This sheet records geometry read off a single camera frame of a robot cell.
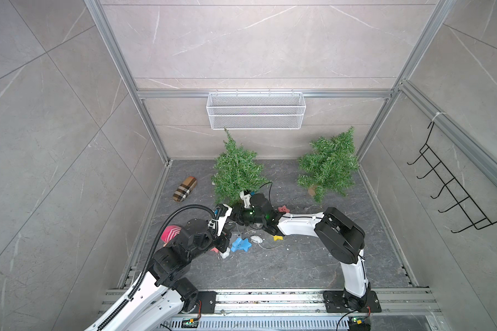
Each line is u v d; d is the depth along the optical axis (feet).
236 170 2.54
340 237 1.65
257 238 2.82
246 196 2.74
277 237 2.89
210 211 1.78
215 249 2.02
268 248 2.83
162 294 1.54
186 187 3.40
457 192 2.20
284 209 3.21
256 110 3.29
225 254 2.73
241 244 2.45
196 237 1.63
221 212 1.88
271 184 3.69
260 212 2.33
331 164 2.66
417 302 2.46
